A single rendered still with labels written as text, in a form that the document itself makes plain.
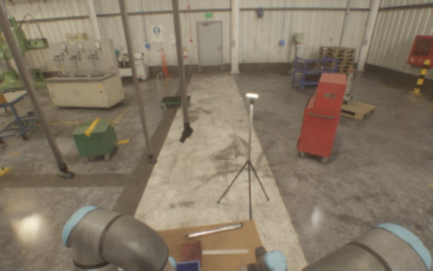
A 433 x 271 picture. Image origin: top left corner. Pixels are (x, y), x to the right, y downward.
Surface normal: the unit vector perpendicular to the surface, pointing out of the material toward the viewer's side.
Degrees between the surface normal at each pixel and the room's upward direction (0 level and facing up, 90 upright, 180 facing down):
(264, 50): 90
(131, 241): 43
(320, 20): 90
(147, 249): 55
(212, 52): 90
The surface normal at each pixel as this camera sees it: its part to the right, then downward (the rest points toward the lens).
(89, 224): -0.14, -0.65
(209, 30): 0.01, 0.46
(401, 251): 0.10, -0.72
